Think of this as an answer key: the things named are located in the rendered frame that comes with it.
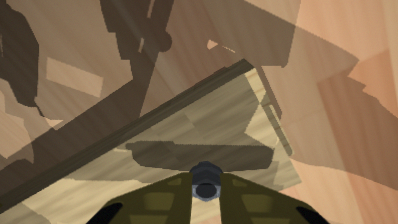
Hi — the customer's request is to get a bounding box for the dark grey hex nut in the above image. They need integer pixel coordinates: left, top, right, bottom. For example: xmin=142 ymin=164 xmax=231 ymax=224
xmin=189 ymin=163 xmax=223 ymax=202

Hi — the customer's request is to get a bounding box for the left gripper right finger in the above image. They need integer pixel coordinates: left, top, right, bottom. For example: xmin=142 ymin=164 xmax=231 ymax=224
xmin=219 ymin=173 xmax=318 ymax=224

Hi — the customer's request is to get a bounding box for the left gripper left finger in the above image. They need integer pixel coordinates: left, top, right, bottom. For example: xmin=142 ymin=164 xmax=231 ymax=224
xmin=102 ymin=172 xmax=193 ymax=224

